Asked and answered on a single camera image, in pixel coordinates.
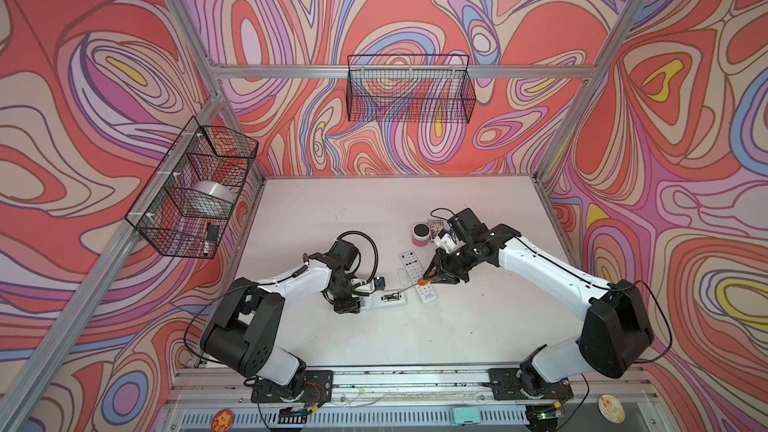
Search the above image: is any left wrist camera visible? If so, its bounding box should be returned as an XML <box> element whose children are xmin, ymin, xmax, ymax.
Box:
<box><xmin>357</xmin><ymin>276</ymin><xmax>386</xmax><ymax>294</ymax></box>

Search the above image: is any black gold AAA battery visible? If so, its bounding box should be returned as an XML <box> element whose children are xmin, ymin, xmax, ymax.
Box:
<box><xmin>381</xmin><ymin>293</ymin><xmax>402</xmax><ymax>302</ymax></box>

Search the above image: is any white remote with back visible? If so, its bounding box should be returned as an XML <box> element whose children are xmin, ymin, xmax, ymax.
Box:
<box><xmin>360</xmin><ymin>290</ymin><xmax>407</xmax><ymax>310</ymax></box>

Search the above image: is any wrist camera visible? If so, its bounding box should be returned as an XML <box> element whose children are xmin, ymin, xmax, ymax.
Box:
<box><xmin>357</xmin><ymin>276</ymin><xmax>386</xmax><ymax>294</ymax></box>
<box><xmin>432</xmin><ymin>229</ymin><xmax>459</xmax><ymax>253</ymax></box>

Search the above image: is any white remote with coloured buttons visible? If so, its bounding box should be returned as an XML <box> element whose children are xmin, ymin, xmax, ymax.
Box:
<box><xmin>399</xmin><ymin>250</ymin><xmax>438</xmax><ymax>304</ymax></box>

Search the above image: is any pink round speaker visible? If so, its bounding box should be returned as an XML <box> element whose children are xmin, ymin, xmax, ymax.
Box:
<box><xmin>411</xmin><ymin>222</ymin><xmax>432</xmax><ymax>247</ymax></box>

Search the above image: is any black wire basket left wall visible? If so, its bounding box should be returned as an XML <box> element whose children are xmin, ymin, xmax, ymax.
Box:
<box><xmin>126</xmin><ymin>117</ymin><xmax>259</xmax><ymax>259</ymax></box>

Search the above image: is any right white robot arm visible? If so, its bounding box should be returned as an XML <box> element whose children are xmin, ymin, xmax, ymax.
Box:
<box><xmin>420</xmin><ymin>208</ymin><xmax>654</xmax><ymax>395</ymax></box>

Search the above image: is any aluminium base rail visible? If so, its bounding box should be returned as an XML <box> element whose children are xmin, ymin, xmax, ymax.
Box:
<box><xmin>167</xmin><ymin>363</ymin><xmax>660</xmax><ymax>407</ymax></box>

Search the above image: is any small purple card box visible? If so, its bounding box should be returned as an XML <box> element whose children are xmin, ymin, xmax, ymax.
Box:
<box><xmin>427</xmin><ymin>219</ymin><xmax>450</xmax><ymax>239</ymax></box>

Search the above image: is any silver tape roll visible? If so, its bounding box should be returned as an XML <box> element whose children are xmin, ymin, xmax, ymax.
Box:
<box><xmin>186</xmin><ymin>180</ymin><xmax>235</xmax><ymax>220</ymax></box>

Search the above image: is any green box on rail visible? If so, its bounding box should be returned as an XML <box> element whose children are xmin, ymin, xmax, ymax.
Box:
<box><xmin>450</xmin><ymin>407</ymin><xmax>482</xmax><ymax>426</ymax></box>

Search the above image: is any black wire basket wall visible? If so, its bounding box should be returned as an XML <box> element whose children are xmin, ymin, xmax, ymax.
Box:
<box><xmin>126</xmin><ymin>117</ymin><xmax>259</xmax><ymax>259</ymax></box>
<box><xmin>346</xmin><ymin>52</ymin><xmax>476</xmax><ymax>124</ymax></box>

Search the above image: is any beige round disc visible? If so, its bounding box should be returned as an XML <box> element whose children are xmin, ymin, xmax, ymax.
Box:
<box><xmin>597</xmin><ymin>394</ymin><xmax>626</xmax><ymax>424</ymax></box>

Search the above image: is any black wire basket back wall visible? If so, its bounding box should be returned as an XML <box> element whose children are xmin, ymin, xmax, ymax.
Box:
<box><xmin>346</xmin><ymin>52</ymin><xmax>476</xmax><ymax>124</ymax></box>

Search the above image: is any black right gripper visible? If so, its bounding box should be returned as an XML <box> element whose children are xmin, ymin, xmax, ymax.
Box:
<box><xmin>419</xmin><ymin>240</ymin><xmax>480</xmax><ymax>285</ymax></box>

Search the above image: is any red round sticker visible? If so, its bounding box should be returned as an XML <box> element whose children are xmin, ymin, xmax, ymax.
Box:
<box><xmin>210</xmin><ymin>409</ymin><xmax>235</xmax><ymax>432</ymax></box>

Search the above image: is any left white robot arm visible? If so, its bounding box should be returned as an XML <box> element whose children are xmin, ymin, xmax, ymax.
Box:
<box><xmin>200</xmin><ymin>239</ymin><xmax>361</xmax><ymax>387</ymax></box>

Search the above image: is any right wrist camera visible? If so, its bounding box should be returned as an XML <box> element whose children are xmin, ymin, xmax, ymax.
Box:
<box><xmin>432</xmin><ymin>229</ymin><xmax>459</xmax><ymax>253</ymax></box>

